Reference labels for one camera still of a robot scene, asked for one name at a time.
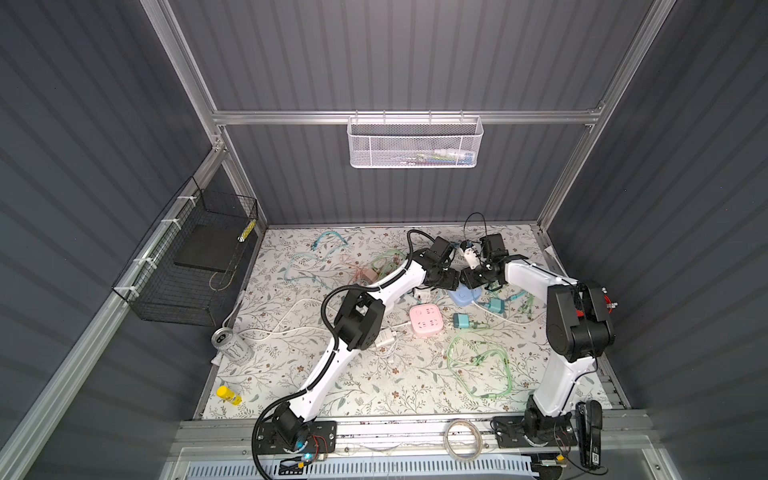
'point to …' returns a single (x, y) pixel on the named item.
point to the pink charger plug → (369, 275)
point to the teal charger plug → (461, 320)
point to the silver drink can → (232, 346)
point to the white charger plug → (423, 295)
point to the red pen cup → (608, 301)
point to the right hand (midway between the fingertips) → (471, 276)
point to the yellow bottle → (226, 393)
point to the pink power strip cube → (426, 320)
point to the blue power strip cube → (465, 295)
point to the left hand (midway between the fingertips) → (451, 282)
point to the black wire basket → (192, 266)
